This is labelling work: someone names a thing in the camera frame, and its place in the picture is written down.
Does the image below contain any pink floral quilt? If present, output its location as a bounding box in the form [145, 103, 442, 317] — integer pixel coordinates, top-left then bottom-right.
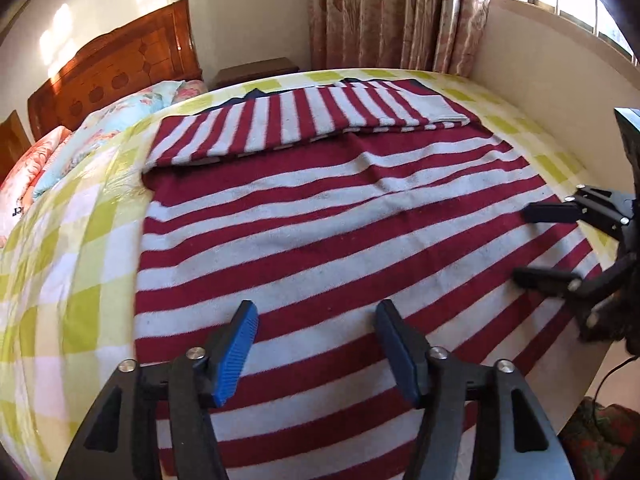
[1, 126, 73, 246]

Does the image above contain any dark wooden nightstand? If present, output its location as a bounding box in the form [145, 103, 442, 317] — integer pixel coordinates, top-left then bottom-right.
[213, 58, 299, 89]

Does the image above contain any wooden carved headboard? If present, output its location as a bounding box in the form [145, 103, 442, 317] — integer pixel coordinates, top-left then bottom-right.
[27, 0, 202, 140]

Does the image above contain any black camera box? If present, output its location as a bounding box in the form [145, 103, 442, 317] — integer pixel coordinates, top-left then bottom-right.
[614, 107, 640, 197]

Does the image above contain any red white navy striped sweater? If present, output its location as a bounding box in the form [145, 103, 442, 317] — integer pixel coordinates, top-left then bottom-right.
[134, 80, 602, 479]

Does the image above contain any light blue floral quilt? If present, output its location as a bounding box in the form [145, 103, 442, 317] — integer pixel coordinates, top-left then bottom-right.
[32, 80, 186, 200]

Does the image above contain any yellow checkered bed cover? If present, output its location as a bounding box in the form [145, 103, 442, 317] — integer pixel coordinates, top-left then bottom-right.
[1, 70, 615, 479]

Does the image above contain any pink floral curtain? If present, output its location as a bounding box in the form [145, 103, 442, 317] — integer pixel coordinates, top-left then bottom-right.
[309, 0, 491, 77]

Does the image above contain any floral pillow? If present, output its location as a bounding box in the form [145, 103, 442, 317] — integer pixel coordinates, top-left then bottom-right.
[172, 79, 208, 104]

